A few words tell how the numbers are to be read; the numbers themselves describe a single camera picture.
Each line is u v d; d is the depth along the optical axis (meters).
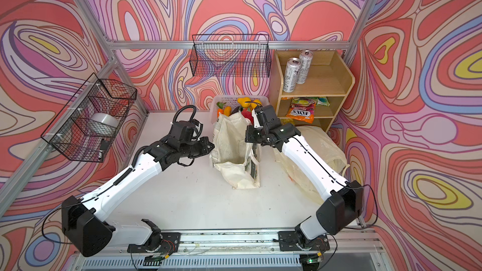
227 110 1.15
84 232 0.38
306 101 0.97
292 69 0.75
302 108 0.95
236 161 0.69
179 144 0.58
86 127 0.74
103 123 0.70
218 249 0.73
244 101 1.12
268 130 0.57
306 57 0.78
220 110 1.15
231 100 1.15
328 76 0.93
